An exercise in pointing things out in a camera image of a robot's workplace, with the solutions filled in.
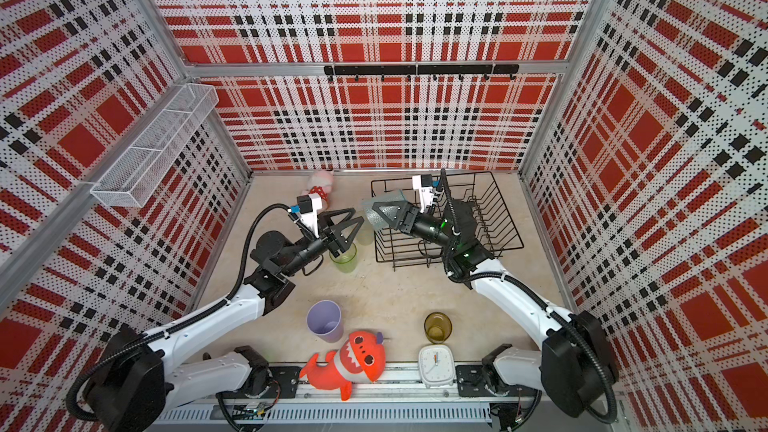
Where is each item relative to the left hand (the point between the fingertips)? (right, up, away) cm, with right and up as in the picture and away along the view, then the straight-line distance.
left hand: (359, 218), depth 69 cm
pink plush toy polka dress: (-20, +8, +39) cm, 45 cm away
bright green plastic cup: (-8, -15, +26) cm, 31 cm away
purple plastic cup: (-11, -29, +11) cm, 33 cm away
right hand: (+4, +2, -2) cm, 5 cm away
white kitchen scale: (+19, -37, +5) cm, 42 cm away
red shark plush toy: (0, -33, 0) cm, 33 cm away
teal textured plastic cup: (+7, +2, -4) cm, 9 cm away
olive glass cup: (+20, -31, +13) cm, 39 cm away
